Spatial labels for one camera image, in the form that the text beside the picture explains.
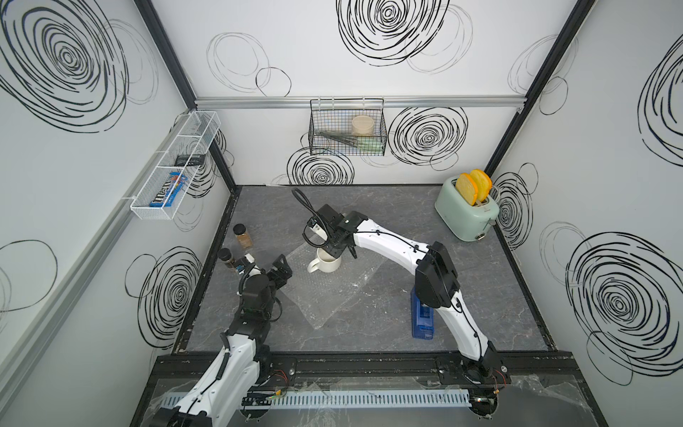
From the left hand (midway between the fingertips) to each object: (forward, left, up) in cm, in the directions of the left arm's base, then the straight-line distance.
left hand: (274, 261), depth 84 cm
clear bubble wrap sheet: (-6, -15, -11) cm, 20 cm away
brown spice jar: (+13, +15, -3) cm, 20 cm away
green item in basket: (+40, -31, +17) cm, 54 cm away
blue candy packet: (+8, +26, +23) cm, 36 cm away
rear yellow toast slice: (+27, -70, +12) cm, 76 cm away
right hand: (+10, -20, -2) cm, 22 cm away
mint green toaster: (+18, -63, +4) cm, 65 cm away
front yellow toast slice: (+25, -65, +11) cm, 70 cm away
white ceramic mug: (+1, -16, -1) cm, 16 cm away
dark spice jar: (+3, +17, -2) cm, 17 cm away
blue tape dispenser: (-14, -46, -6) cm, 49 cm away
